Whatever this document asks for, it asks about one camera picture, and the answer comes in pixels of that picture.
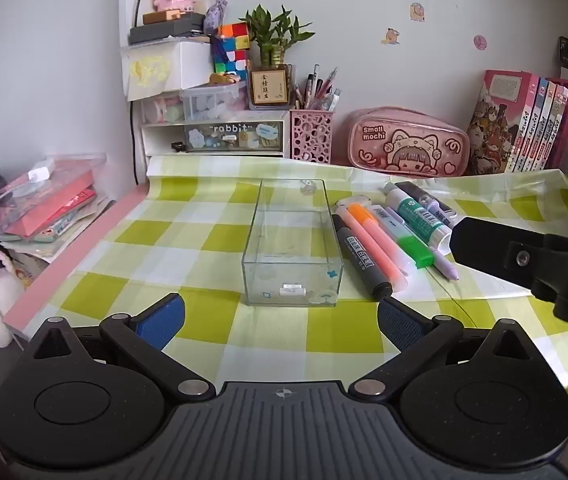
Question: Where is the white drawer organizer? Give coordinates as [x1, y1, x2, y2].
[134, 91, 290, 158]

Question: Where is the black power cable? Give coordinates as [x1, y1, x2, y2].
[131, 0, 157, 186]

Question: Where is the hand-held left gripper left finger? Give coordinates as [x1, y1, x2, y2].
[14, 294, 217, 405]

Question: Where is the colourful puzzle cube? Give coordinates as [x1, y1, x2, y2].
[212, 21, 251, 75]

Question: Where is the small brown box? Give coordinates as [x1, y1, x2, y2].
[142, 10, 183, 25]

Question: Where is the green highlighter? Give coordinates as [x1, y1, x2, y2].
[370, 204, 436, 269]

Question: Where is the clear plastic organizer box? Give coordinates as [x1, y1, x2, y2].
[242, 178, 343, 307]

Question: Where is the clear plastic storage box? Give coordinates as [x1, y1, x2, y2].
[179, 80, 250, 123]

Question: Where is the white tube green label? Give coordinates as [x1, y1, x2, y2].
[384, 182, 452, 252]

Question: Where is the white eraser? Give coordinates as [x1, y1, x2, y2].
[335, 195, 374, 209]

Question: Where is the clear sleeve yellow print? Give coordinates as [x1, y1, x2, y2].
[121, 42, 175, 102]

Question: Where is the stack of thin books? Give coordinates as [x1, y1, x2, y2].
[0, 187, 115, 263]

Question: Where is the purple correction pen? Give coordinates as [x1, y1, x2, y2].
[421, 195, 452, 223]

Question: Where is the purple sachet with tassel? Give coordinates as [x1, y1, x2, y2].
[203, 0, 229, 63]

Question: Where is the purple mechanical pen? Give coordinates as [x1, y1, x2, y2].
[426, 245, 461, 282]

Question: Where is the white charger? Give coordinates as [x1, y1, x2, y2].
[28, 159, 56, 181]

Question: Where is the green checked tablecloth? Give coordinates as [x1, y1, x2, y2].
[23, 154, 568, 408]

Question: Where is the black marker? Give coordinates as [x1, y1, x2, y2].
[331, 213, 394, 303]

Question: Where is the white cardboard box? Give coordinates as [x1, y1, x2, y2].
[121, 39, 215, 102]

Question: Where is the orange highlighter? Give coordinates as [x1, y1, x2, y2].
[348, 202, 415, 278]

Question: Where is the pink highlighter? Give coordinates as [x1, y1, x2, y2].
[336, 205, 407, 292]

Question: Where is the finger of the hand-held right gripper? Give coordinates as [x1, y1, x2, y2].
[450, 217, 568, 333]

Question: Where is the pink cartoon pencil case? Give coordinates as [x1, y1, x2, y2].
[347, 106, 470, 178]

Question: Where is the bunch of pens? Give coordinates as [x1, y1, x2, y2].
[291, 64, 342, 112]

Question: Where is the clear box with label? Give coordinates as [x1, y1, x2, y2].
[246, 64, 295, 111]

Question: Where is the dark grey box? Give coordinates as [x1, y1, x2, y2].
[129, 12, 206, 45]

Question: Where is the lucky bamboo plant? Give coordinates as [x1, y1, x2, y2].
[244, 4, 315, 68]

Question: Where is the pink perforated pen basket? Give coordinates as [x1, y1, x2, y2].
[289, 108, 335, 165]

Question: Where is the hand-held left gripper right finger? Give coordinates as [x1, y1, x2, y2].
[348, 297, 555, 405]

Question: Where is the comic book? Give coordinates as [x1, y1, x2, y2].
[544, 86, 568, 169]
[521, 81, 558, 172]
[534, 84, 566, 171]
[509, 77, 549, 173]

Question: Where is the pink clear storage box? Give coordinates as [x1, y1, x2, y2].
[0, 167, 97, 238]

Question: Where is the wooden framed label sign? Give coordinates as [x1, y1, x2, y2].
[250, 70, 287, 107]

